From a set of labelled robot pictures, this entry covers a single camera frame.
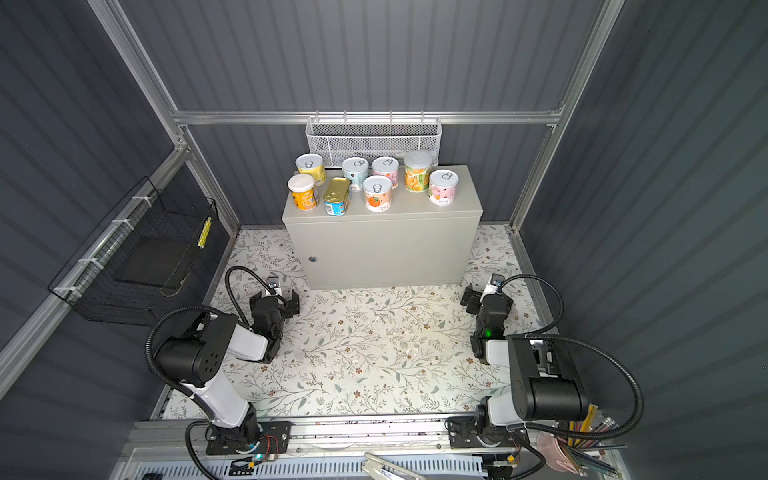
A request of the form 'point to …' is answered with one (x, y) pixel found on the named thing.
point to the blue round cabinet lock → (313, 259)
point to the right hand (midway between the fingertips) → (491, 289)
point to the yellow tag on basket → (204, 233)
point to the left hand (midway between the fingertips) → (274, 292)
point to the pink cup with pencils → (580, 455)
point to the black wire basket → (141, 259)
